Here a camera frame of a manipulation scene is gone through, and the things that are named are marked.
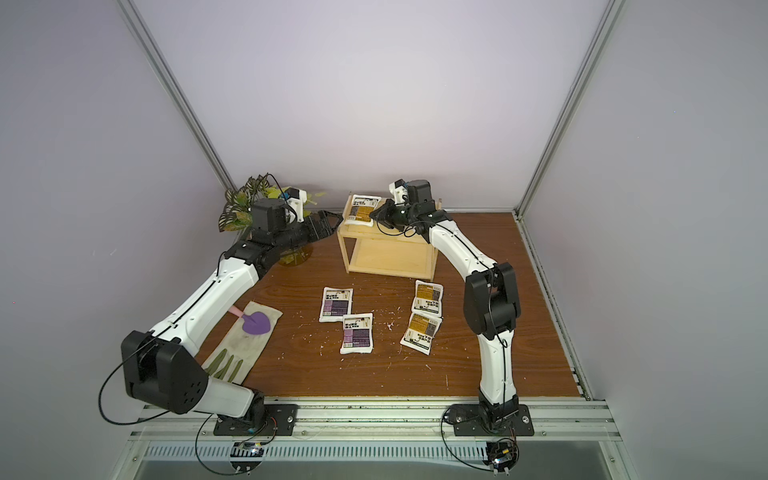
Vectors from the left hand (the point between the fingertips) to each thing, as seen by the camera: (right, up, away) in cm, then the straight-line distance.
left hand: (335, 219), depth 78 cm
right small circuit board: (+42, -57, -8) cm, 71 cm away
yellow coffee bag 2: (+27, -24, +16) cm, 40 cm away
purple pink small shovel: (-27, -32, +12) cm, 44 cm away
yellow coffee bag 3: (+24, -33, +9) cm, 42 cm away
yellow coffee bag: (+6, +4, +12) cm, 14 cm away
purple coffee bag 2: (+5, -34, +9) cm, 35 cm away
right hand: (+8, +4, +8) cm, 12 cm away
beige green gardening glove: (-30, -38, +7) cm, 49 cm away
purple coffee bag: (-3, -26, +16) cm, 31 cm away
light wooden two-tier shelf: (+8, -10, +29) cm, 31 cm away
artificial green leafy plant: (-32, +3, +10) cm, 34 cm away
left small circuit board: (-21, -59, -7) cm, 63 cm away
